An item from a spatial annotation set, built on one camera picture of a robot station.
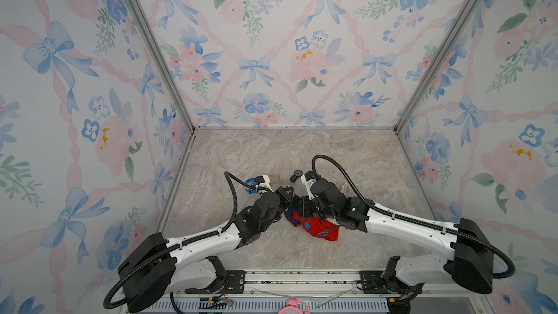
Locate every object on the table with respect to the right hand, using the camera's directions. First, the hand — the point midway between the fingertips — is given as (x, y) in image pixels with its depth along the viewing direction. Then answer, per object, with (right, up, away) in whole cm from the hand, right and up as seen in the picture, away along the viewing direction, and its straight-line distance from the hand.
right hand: (293, 203), depth 77 cm
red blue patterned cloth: (+7, -9, +4) cm, 12 cm away
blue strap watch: (-14, +8, -4) cm, 17 cm away
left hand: (+2, +5, 0) cm, 6 cm away
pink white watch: (+25, +1, +20) cm, 32 cm away
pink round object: (-1, -30, -7) cm, 31 cm away
